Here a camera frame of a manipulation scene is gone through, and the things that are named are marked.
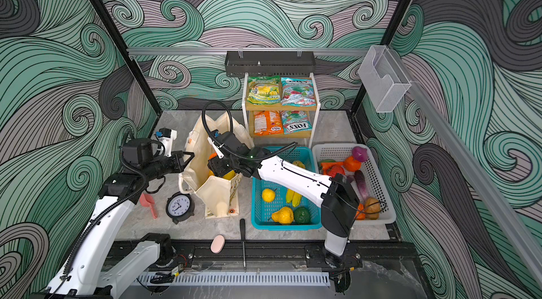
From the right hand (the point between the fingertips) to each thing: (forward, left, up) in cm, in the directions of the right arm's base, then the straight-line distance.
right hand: (215, 162), depth 76 cm
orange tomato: (+8, -56, -16) cm, 59 cm away
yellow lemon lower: (-6, -19, -16) cm, 26 cm away
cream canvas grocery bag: (-8, -1, -11) cm, 14 cm away
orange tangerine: (-2, -1, +8) cm, 8 cm away
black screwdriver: (-21, -10, -19) cm, 30 cm away
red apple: (+6, -49, -15) cm, 51 cm away
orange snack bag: (+22, -19, -4) cm, 30 cm away
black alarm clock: (-10, +16, -18) cm, 26 cm away
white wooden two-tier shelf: (+15, -12, +12) cm, 23 cm away
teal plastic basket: (-9, -22, -21) cm, 32 cm away
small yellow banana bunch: (-6, -30, -17) cm, 35 cm away
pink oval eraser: (-23, -1, -18) cm, 30 cm away
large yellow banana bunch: (-8, -7, +5) cm, 12 cm away
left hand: (+1, +7, +5) cm, 8 cm away
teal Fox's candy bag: (+23, -32, -3) cm, 39 cm away
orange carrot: (+8, -45, -17) cm, 49 cm away
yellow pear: (-15, -26, -14) cm, 33 cm away
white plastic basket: (-4, -63, -13) cm, 64 cm away
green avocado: (-14, -32, -15) cm, 38 cm away
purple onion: (+10, -59, -9) cm, 60 cm away
